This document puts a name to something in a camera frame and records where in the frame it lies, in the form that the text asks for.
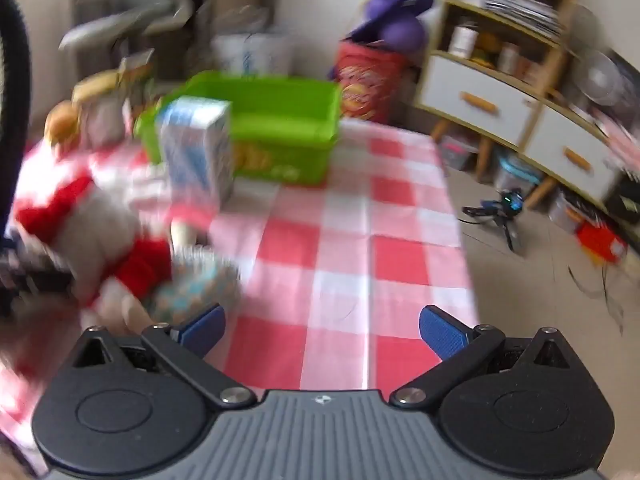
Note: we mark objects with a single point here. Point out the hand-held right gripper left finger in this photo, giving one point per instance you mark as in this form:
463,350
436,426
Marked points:
202,327

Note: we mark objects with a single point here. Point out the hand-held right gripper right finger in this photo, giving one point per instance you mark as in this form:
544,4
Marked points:
440,332

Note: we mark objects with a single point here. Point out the cream bunny plush blue outfit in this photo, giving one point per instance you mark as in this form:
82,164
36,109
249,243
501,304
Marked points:
200,285

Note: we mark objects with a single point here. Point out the white plush toy red clothes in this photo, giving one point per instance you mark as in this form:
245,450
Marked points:
100,220

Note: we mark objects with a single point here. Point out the green plastic bin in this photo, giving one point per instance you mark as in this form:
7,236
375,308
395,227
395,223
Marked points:
280,105

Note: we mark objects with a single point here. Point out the red white checkered tablecloth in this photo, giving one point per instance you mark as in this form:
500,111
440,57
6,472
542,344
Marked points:
350,240

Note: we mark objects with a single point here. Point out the phone on black tripod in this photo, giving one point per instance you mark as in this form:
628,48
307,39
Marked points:
510,202

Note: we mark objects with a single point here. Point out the clear jar gold lid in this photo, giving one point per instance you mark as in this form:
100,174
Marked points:
62,122

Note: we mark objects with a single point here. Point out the clear storage box blue lid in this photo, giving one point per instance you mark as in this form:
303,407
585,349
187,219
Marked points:
517,177

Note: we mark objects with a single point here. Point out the blue white milk carton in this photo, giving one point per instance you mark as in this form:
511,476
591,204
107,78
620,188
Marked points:
197,150

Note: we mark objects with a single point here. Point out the clear storage box pink contents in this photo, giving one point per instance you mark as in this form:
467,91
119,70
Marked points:
457,152

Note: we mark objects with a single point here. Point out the red cardboard box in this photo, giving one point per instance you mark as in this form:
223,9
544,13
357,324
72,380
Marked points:
602,242

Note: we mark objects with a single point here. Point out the wooden white drawer cabinet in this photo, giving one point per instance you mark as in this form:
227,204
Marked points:
475,90

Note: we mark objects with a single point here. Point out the red snack bucket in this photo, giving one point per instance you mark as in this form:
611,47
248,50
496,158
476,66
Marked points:
367,80

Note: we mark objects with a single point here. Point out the white paper bag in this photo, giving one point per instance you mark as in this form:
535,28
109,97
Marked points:
255,55

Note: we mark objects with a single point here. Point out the grey white office chair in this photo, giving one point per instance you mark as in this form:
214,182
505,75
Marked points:
145,15

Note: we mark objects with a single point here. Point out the white desk fan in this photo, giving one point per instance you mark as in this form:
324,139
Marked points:
602,80

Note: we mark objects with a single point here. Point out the stack of magazines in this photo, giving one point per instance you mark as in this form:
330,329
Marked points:
525,7

